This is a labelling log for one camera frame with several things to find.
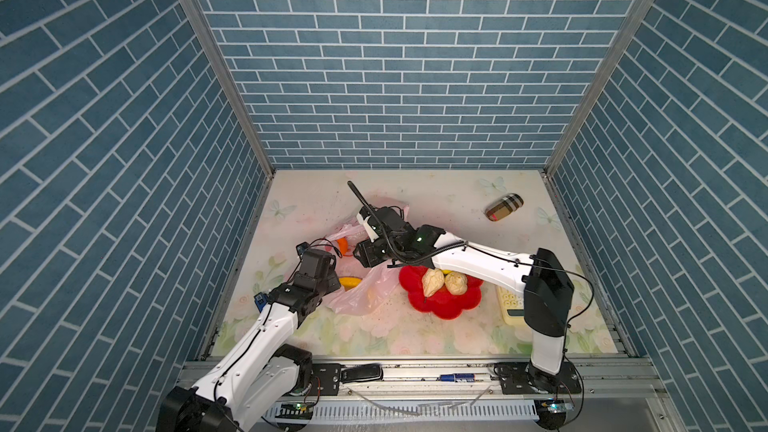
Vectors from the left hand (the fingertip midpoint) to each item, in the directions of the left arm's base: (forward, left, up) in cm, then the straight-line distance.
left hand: (332, 274), depth 85 cm
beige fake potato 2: (-3, -35, +1) cm, 36 cm away
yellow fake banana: (0, -4, -5) cm, 6 cm away
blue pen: (-26, -34, -5) cm, 43 cm away
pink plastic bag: (-1, -13, -5) cm, 14 cm away
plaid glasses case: (+26, -58, -2) cm, 63 cm away
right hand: (+3, -7, +10) cm, 12 cm away
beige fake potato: (-2, -29, -1) cm, 29 cm away
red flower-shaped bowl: (-7, -32, -5) cm, 33 cm away
